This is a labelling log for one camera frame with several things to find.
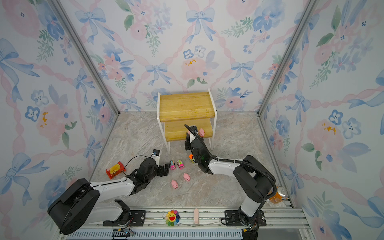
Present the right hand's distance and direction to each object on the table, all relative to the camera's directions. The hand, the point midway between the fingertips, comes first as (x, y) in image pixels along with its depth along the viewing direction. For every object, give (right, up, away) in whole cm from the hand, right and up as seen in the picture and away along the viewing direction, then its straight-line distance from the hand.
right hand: (190, 132), depth 87 cm
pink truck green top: (-6, -20, +3) cm, 21 cm away
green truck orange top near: (+1, -15, +6) cm, 16 cm away
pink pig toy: (0, -1, -1) cm, 1 cm away
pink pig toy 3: (-8, -29, -3) cm, 30 cm away
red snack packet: (-44, -22, +1) cm, 49 cm away
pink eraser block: (+3, -41, -14) cm, 43 cm away
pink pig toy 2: (-2, -26, -1) cm, 26 cm away
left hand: (-15, -17, +2) cm, 23 cm away
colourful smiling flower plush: (-8, -42, -13) cm, 45 cm away
